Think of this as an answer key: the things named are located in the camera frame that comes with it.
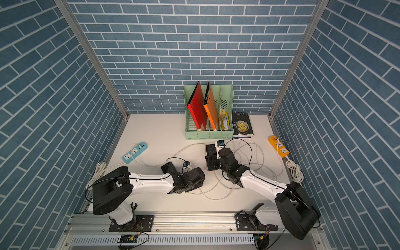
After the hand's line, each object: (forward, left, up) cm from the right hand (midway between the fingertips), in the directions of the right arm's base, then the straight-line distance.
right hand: (212, 156), depth 86 cm
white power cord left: (-9, +66, -10) cm, 67 cm away
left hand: (-13, +3, -9) cm, 16 cm away
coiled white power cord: (-4, -49, -7) cm, 49 cm away
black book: (+31, -20, -8) cm, 38 cm away
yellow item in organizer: (+34, -7, -5) cm, 35 cm away
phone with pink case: (+4, +1, +1) cm, 4 cm away
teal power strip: (-1, +51, -7) cm, 51 cm away
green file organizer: (+44, -5, +8) cm, 45 cm away
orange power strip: (+14, -41, -5) cm, 44 cm away
